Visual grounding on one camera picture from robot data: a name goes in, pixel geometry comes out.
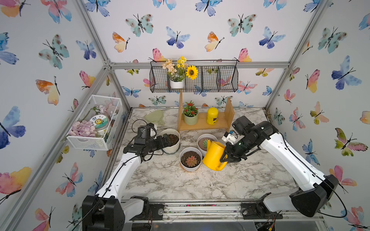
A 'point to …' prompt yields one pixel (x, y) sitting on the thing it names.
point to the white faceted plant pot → (173, 138)
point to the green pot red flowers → (191, 113)
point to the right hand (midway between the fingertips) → (223, 160)
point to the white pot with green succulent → (202, 142)
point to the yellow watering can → (212, 159)
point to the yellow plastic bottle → (212, 115)
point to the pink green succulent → (191, 161)
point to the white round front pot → (189, 151)
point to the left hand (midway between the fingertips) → (167, 139)
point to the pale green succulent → (204, 143)
